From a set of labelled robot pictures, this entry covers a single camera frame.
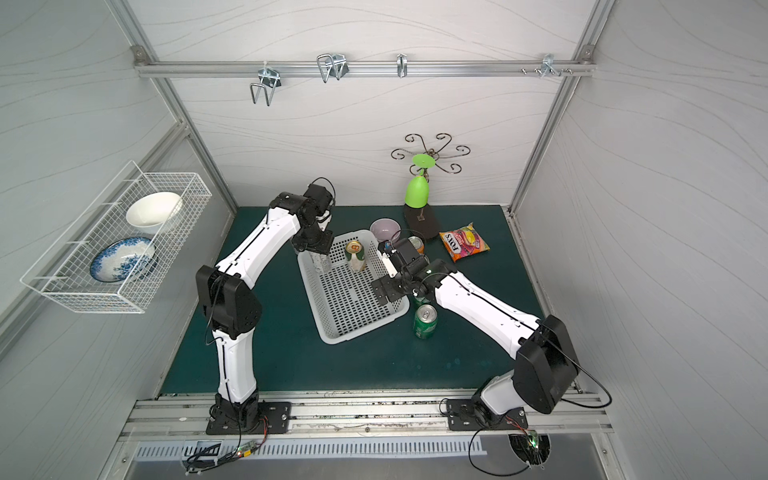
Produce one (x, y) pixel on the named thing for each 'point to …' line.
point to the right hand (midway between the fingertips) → (390, 280)
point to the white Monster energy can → (321, 262)
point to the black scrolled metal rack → (416, 145)
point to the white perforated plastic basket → (341, 300)
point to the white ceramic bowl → (150, 212)
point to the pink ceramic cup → (386, 229)
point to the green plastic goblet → (417, 187)
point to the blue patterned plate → (125, 261)
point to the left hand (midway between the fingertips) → (320, 247)
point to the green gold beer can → (354, 253)
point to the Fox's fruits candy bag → (464, 242)
